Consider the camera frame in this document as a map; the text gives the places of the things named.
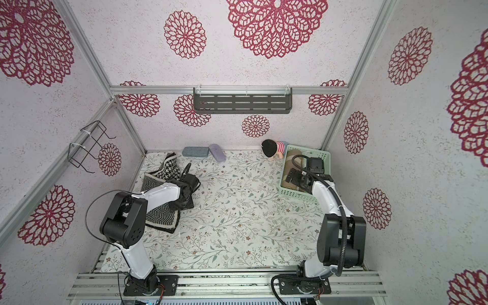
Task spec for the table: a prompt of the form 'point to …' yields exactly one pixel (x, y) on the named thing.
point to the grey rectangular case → (196, 152)
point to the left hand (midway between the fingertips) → (182, 206)
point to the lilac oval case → (217, 152)
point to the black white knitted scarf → (162, 216)
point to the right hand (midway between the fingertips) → (295, 176)
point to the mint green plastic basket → (297, 191)
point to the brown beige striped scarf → (293, 155)
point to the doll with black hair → (271, 148)
